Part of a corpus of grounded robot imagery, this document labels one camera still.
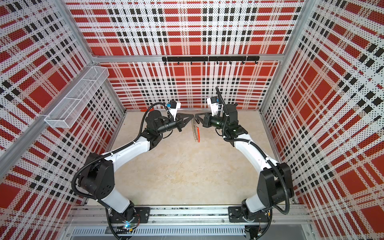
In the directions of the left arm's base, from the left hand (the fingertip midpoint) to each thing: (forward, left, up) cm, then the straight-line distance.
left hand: (193, 117), depth 75 cm
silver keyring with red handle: (+3, -1, -15) cm, 15 cm away
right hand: (0, -2, +1) cm, 2 cm away
